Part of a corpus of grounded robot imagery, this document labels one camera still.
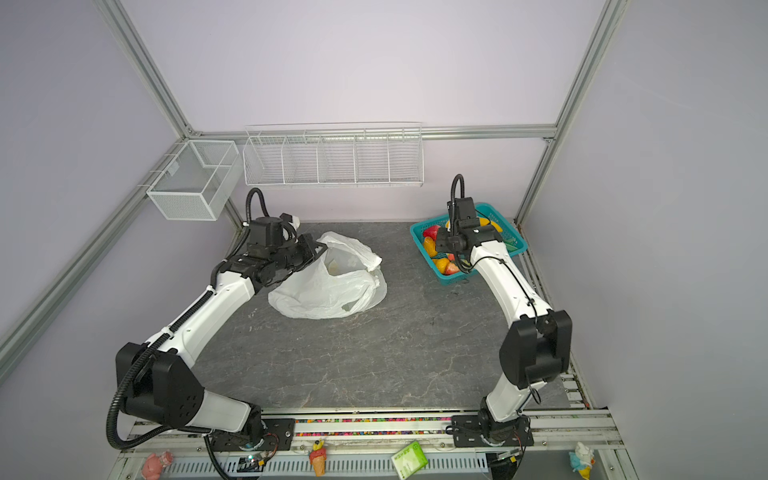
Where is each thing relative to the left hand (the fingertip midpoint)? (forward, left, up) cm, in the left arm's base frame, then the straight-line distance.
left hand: (329, 248), depth 81 cm
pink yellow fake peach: (+5, -35, -18) cm, 40 cm away
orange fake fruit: (+14, -31, -19) cm, 39 cm away
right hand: (+3, -34, -4) cm, 34 cm away
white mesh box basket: (+31, +46, +1) cm, 55 cm away
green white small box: (-47, -18, -22) cm, 55 cm away
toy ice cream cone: (-45, +3, -21) cm, 50 cm away
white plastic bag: (-9, -4, -2) cm, 10 cm away
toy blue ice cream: (-50, -58, -21) cm, 79 cm away
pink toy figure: (-44, +41, -21) cm, 64 cm away
